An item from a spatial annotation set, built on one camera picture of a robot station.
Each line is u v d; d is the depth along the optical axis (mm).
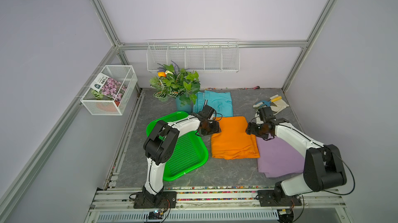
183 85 761
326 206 728
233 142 890
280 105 1120
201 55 988
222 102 1082
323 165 435
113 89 749
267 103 1104
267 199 736
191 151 890
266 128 681
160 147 511
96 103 721
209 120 825
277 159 865
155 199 638
